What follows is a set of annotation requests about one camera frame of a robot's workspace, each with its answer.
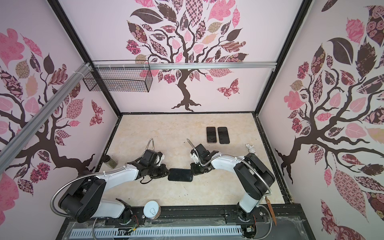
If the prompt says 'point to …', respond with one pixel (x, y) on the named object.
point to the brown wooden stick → (271, 208)
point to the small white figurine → (251, 149)
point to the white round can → (152, 210)
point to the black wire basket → (121, 76)
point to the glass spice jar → (109, 161)
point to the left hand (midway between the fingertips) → (169, 175)
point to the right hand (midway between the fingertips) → (191, 171)
